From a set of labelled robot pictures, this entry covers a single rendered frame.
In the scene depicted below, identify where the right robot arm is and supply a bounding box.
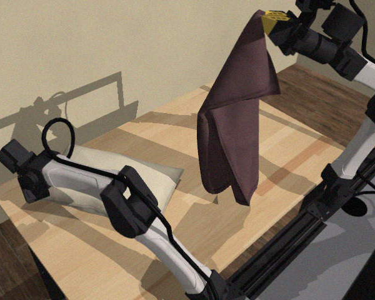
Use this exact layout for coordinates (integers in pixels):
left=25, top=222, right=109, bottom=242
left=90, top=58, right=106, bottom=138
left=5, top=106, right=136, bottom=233
left=295, top=0, right=375, bottom=222

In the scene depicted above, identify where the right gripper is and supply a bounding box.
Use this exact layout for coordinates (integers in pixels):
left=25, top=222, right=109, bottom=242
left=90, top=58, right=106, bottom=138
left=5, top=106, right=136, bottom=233
left=261, top=10, right=319, bottom=56

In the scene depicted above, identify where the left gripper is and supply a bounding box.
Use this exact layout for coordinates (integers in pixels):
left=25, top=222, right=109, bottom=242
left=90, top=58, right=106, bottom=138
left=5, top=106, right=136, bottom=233
left=17, top=173, right=50, bottom=204

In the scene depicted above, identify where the cream pillow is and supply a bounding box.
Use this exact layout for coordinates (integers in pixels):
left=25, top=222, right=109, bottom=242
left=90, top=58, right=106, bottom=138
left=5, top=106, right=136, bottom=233
left=38, top=142, right=184, bottom=218

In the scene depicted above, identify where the maroon pillowcase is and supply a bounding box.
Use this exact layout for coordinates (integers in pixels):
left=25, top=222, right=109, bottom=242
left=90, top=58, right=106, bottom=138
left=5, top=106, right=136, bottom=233
left=197, top=9, right=281, bottom=206

